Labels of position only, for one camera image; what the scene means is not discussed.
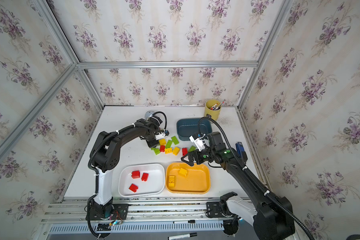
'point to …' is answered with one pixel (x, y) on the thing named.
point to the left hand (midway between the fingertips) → (153, 141)
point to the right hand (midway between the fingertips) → (186, 157)
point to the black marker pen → (182, 236)
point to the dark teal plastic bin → (186, 127)
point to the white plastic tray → (155, 184)
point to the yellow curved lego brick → (171, 181)
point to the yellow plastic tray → (181, 178)
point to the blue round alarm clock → (148, 113)
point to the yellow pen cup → (213, 107)
